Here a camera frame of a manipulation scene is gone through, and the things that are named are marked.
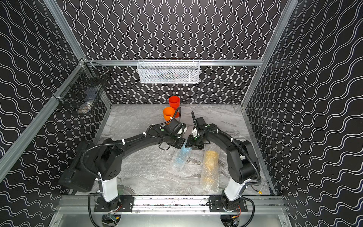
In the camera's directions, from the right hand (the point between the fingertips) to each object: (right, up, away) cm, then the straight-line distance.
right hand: (189, 146), depth 90 cm
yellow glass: (+10, -16, -15) cm, 24 cm away
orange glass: (-14, +21, +11) cm, 28 cm away
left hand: (-4, +3, -4) cm, 6 cm away
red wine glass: (-10, +29, +11) cm, 33 cm away
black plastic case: (-55, -10, -18) cm, 58 cm away
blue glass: (-6, -5, -8) cm, 11 cm away
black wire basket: (-71, +39, +6) cm, 81 cm away
